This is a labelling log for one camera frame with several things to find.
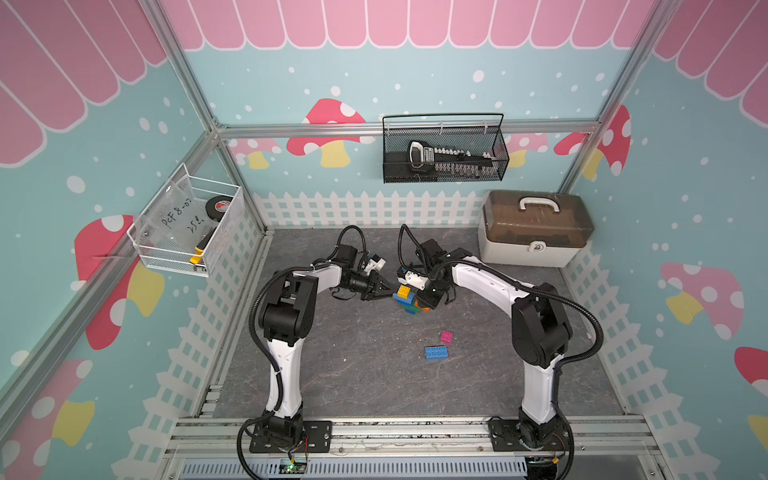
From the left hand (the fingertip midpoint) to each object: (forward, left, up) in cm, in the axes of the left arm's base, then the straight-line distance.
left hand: (393, 295), depth 93 cm
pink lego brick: (-11, -16, -7) cm, 21 cm away
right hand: (-1, -10, -1) cm, 10 cm away
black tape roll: (+11, +48, +26) cm, 56 cm away
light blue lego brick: (-2, -4, -1) cm, 4 cm away
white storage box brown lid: (+19, -44, +11) cm, 49 cm away
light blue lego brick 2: (-16, -13, -6) cm, 21 cm away
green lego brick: (-3, -6, -3) cm, 8 cm away
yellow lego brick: (0, -3, +2) cm, 4 cm away
